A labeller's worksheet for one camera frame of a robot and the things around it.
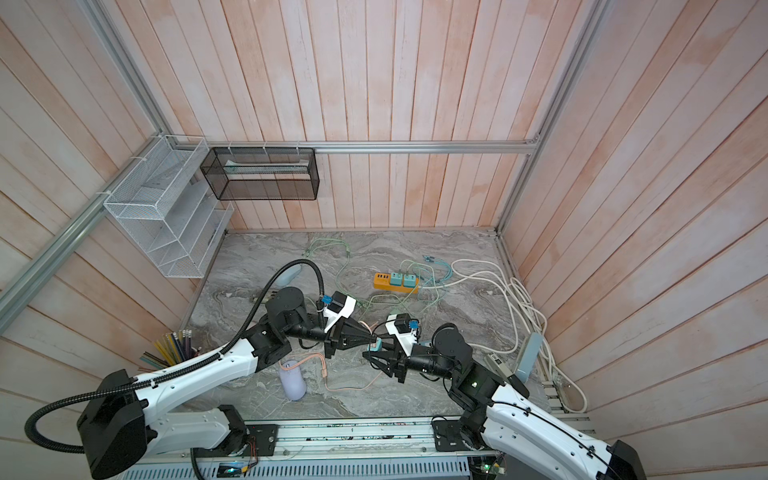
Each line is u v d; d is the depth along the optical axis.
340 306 0.55
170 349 0.76
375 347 0.64
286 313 0.56
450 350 0.54
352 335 0.60
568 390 0.84
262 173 1.05
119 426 0.39
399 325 0.58
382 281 1.03
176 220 0.79
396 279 0.98
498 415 0.51
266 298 0.99
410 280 0.98
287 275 1.03
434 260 1.11
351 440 0.75
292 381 0.81
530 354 0.84
